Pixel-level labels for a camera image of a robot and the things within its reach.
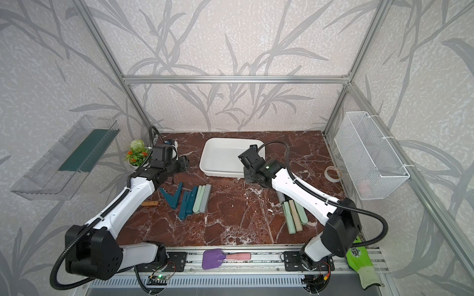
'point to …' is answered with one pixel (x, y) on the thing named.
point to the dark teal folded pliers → (183, 209)
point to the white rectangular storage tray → (219, 156)
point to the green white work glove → (358, 259)
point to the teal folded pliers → (190, 200)
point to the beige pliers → (295, 216)
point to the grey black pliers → (281, 197)
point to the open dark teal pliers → (173, 200)
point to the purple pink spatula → (213, 258)
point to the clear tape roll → (332, 179)
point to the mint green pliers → (289, 218)
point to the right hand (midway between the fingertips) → (251, 171)
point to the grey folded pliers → (205, 198)
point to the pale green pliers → (302, 213)
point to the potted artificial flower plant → (137, 154)
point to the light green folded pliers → (199, 200)
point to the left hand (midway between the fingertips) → (186, 160)
